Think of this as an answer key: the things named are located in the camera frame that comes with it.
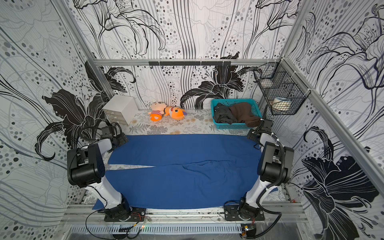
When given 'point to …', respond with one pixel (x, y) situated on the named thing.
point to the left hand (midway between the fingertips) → (121, 142)
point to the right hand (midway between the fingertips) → (260, 135)
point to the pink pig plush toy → (157, 110)
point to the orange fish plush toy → (175, 113)
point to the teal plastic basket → (228, 102)
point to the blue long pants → (183, 171)
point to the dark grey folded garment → (222, 114)
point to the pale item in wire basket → (266, 83)
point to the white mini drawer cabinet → (120, 109)
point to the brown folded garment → (243, 112)
